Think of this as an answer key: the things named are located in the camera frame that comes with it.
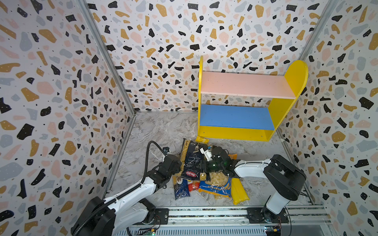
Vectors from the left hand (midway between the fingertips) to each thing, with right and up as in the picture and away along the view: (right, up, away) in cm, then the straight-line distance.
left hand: (175, 160), depth 85 cm
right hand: (+10, -3, -4) cm, 11 cm away
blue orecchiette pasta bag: (+25, -12, -7) cm, 29 cm away
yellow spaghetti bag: (+35, -17, -6) cm, 40 cm away
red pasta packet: (+12, -13, -4) cm, 18 cm away
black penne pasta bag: (+9, +3, -2) cm, 9 cm away
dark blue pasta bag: (+4, -15, -6) cm, 17 cm away
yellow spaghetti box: (+16, +10, +15) cm, 24 cm away
